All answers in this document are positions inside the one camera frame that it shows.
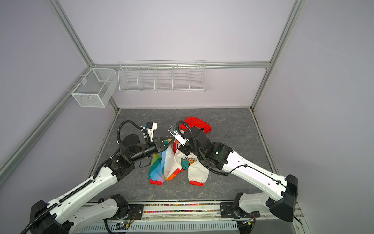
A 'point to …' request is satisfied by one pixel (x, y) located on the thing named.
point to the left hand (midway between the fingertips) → (175, 142)
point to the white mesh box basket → (92, 89)
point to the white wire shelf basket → (162, 76)
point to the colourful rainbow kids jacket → (166, 165)
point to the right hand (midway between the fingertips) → (181, 135)
